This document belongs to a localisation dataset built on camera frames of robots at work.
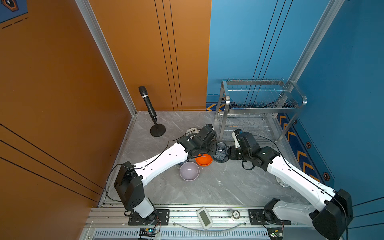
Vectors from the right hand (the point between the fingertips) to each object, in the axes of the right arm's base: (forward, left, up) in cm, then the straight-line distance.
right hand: (227, 150), depth 80 cm
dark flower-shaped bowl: (-1, +3, -2) cm, 4 cm away
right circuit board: (-34, -21, -18) cm, 44 cm away
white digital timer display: (-29, +13, -14) cm, 35 cm away
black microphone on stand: (+26, +46, -15) cm, 55 cm away
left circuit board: (-35, +40, -17) cm, 55 cm away
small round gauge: (-28, -2, -11) cm, 30 cm away
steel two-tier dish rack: (+45, -36, -11) cm, 59 cm away
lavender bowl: (-5, +21, -14) cm, 26 cm away
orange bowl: (+2, +12, -14) cm, 18 cm away
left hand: (+1, +6, +3) cm, 7 cm away
